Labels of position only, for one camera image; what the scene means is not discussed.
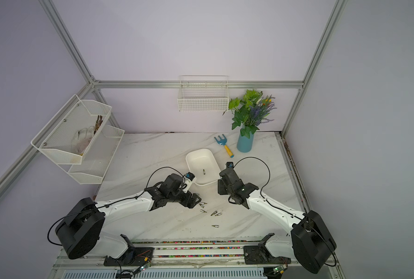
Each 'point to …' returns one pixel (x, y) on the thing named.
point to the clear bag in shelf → (81, 138)
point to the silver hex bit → (204, 171)
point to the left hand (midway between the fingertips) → (194, 198)
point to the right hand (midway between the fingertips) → (225, 185)
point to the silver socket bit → (202, 204)
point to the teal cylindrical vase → (244, 143)
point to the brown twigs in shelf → (98, 122)
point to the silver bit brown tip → (203, 211)
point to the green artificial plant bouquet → (252, 110)
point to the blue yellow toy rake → (222, 141)
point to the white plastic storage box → (203, 163)
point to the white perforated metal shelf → (68, 136)
